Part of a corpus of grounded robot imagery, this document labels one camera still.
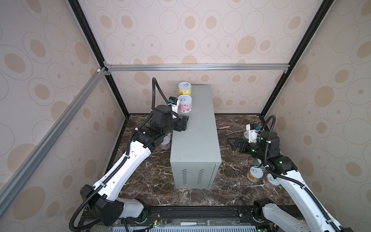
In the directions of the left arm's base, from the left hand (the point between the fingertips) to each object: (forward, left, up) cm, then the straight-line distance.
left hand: (185, 114), depth 68 cm
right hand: (-7, -25, -12) cm, 28 cm away
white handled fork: (-40, -12, -36) cm, 55 cm away
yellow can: (-17, -39, -31) cm, 53 cm away
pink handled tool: (+21, -28, -37) cm, 51 cm away
